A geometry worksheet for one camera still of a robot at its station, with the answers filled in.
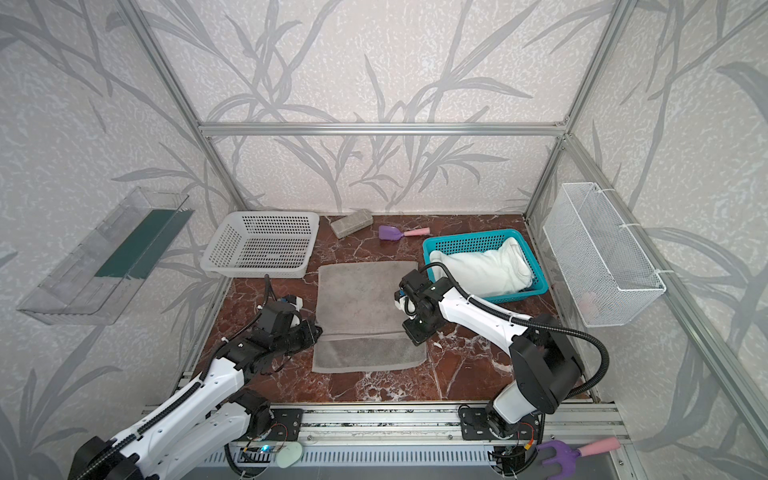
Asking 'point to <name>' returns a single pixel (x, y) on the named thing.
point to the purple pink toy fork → (567, 456)
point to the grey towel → (361, 327)
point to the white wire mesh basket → (608, 275)
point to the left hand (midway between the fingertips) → (327, 320)
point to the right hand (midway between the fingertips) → (416, 325)
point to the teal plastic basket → (487, 241)
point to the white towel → (502, 268)
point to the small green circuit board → (261, 449)
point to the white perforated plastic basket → (273, 244)
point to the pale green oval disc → (289, 454)
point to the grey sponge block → (352, 223)
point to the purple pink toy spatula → (392, 233)
